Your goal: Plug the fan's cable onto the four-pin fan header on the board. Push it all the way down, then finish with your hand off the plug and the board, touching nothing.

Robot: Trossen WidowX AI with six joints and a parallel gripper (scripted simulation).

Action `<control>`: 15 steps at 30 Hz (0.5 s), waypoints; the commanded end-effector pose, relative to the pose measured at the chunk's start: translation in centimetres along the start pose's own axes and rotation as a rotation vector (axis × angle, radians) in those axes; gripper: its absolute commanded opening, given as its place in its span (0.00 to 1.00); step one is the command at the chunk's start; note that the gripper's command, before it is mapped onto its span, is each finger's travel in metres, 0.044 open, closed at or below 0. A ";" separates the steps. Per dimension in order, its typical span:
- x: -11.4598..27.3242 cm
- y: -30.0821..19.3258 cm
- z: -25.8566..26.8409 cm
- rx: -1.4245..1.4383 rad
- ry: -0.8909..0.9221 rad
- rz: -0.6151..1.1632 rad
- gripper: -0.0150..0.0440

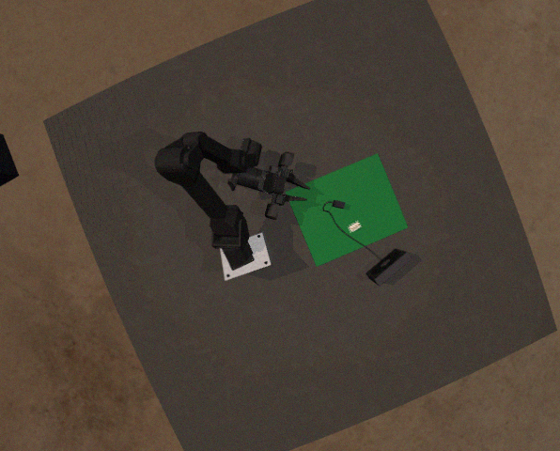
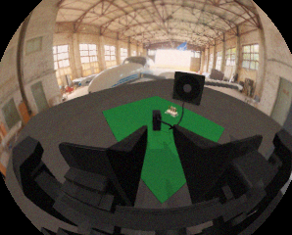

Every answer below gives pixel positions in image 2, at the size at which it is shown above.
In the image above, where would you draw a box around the green circuit board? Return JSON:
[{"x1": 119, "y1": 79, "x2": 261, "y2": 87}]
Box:
[{"x1": 103, "y1": 97, "x2": 224, "y2": 203}]

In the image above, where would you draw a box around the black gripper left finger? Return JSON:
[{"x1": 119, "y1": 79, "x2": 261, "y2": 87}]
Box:
[{"x1": 59, "y1": 124, "x2": 147, "y2": 207}]

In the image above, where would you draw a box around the black cable with plug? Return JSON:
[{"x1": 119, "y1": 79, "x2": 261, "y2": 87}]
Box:
[{"x1": 153, "y1": 105, "x2": 184, "y2": 130}]

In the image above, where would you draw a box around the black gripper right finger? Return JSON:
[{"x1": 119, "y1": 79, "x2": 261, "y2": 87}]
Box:
[{"x1": 172, "y1": 124, "x2": 263, "y2": 204}]

